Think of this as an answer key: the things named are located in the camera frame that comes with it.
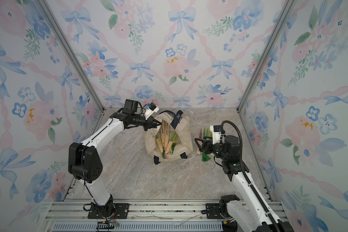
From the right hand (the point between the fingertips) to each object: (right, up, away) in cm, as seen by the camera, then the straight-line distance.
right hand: (201, 137), depth 77 cm
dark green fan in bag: (-15, -2, +22) cm, 27 cm away
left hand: (-22, +8, +7) cm, 25 cm away
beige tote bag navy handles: (-9, -5, +7) cm, 13 cm away
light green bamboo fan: (+5, -14, +15) cm, 22 cm away
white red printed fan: (-22, -2, +21) cm, 31 cm away
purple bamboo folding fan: (+4, 0, +26) cm, 27 cm away
